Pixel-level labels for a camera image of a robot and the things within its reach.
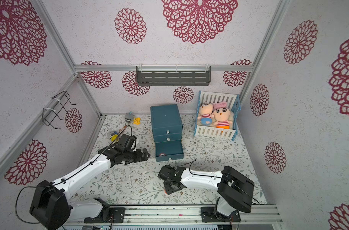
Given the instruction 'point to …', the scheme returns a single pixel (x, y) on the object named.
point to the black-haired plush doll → (221, 114)
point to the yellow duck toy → (137, 120)
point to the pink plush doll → (205, 114)
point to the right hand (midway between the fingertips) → (173, 188)
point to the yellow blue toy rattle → (115, 138)
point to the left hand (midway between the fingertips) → (143, 157)
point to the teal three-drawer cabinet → (167, 128)
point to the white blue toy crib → (233, 104)
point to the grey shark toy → (129, 117)
